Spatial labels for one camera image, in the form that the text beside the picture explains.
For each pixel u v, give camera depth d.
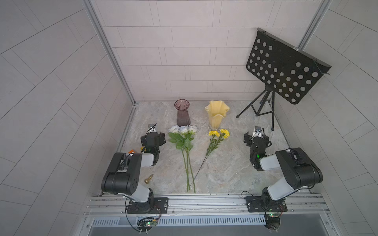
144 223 0.68
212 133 0.94
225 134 0.94
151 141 0.69
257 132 0.77
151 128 0.77
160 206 0.71
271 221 0.69
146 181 0.77
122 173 0.44
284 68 0.73
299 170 0.45
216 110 0.92
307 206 0.71
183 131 0.93
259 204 0.71
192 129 0.96
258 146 0.69
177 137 0.94
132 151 0.87
